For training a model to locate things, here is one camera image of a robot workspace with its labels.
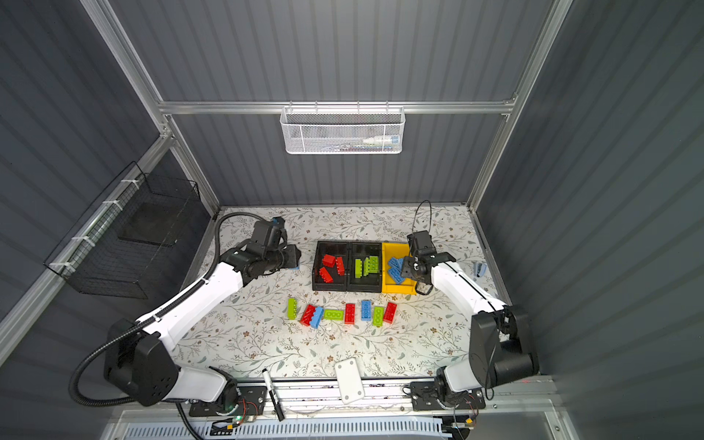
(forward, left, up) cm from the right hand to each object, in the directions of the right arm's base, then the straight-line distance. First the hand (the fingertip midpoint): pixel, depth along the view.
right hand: (417, 270), depth 89 cm
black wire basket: (-6, +83, +20) cm, 86 cm away
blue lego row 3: (-11, +17, -8) cm, 21 cm away
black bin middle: (+1, +15, -10) cm, 18 cm away
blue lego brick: (+4, +6, -7) cm, 10 cm away
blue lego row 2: (-14, +33, -7) cm, 36 cm away
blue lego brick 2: (+7, +6, -7) cm, 11 cm away
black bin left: (+15, +28, -8) cm, 33 cm away
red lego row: (+1, +31, -6) cm, 32 cm away
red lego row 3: (-12, +22, -9) cm, 26 cm away
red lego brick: (+8, +30, -6) cm, 32 cm away
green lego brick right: (+4, +20, -6) cm, 21 cm away
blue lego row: (+5, +6, -7) cm, 11 cm away
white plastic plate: (-31, +22, -8) cm, 39 cm away
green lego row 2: (-11, +41, -7) cm, 43 cm away
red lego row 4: (-11, +9, -8) cm, 17 cm away
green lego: (+7, +14, -7) cm, 18 cm away
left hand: (-1, +37, +9) cm, 38 cm away
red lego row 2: (-13, +36, -8) cm, 39 cm away
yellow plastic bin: (+10, +8, -3) cm, 13 cm away
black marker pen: (-38, +41, -8) cm, 56 cm away
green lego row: (+5, +17, -7) cm, 19 cm away
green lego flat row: (-12, +28, -8) cm, 31 cm away
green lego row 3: (-12, +13, -9) cm, 20 cm away
